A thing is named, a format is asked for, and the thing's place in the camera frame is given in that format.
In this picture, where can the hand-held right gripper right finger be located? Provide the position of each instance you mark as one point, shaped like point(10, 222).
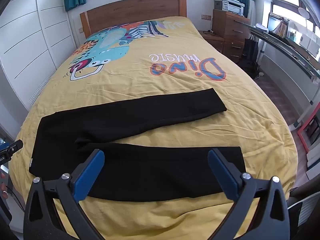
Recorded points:
point(222, 172)

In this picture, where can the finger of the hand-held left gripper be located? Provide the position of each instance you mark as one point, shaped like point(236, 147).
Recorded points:
point(15, 146)

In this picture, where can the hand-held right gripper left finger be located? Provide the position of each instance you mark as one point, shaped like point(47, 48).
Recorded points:
point(91, 172)

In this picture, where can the black pants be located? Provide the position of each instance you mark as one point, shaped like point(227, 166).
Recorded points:
point(125, 120)

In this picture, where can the white slatted chair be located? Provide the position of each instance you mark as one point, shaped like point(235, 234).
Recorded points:
point(306, 210)

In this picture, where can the yellow printed bedspread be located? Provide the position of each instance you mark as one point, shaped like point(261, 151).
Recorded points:
point(175, 85)

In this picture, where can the white wardrobe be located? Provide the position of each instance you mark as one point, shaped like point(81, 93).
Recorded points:
point(25, 42)

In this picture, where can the black backpack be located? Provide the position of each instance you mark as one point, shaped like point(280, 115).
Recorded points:
point(248, 68)

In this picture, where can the wooden nightstand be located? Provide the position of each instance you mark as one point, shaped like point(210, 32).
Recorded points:
point(215, 41)

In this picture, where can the glass-top desk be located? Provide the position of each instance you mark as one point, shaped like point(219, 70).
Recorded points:
point(287, 47)

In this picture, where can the wooden chest of drawers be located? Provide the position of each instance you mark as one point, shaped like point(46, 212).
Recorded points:
point(232, 27)

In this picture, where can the computer monitor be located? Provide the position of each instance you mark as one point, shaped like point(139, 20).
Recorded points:
point(275, 22)

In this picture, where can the white printer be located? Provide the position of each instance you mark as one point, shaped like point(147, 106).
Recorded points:
point(230, 5)

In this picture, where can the wooden headboard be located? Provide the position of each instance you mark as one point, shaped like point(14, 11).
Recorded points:
point(137, 10)

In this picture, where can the white round desk lamp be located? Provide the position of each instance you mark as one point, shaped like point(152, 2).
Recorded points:
point(303, 13)

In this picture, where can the red chair frame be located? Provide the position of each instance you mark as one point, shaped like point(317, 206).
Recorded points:
point(303, 132)

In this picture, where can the wall socket panel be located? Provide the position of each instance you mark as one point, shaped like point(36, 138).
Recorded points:
point(206, 17)

